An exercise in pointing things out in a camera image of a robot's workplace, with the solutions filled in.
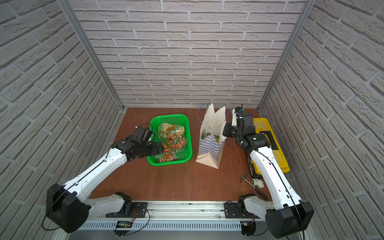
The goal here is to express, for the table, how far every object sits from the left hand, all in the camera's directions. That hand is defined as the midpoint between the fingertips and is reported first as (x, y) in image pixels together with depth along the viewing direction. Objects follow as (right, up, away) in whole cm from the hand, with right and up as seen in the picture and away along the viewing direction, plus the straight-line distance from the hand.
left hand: (155, 145), depth 82 cm
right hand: (+40, +11, -6) cm, 42 cm away
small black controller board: (-13, -38, -10) cm, 41 cm away
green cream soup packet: (+10, -6, +10) cm, 15 cm away
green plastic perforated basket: (+14, +12, +20) cm, 27 cm away
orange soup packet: (+2, +7, +20) cm, 21 cm away
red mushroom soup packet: (+8, -2, +14) cm, 16 cm away
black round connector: (+48, -38, -12) cm, 63 cm away
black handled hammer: (+50, -19, +2) cm, 54 cm away
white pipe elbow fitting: (+58, -20, -1) cm, 61 cm away
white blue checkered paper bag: (+32, +5, -6) cm, 32 cm away
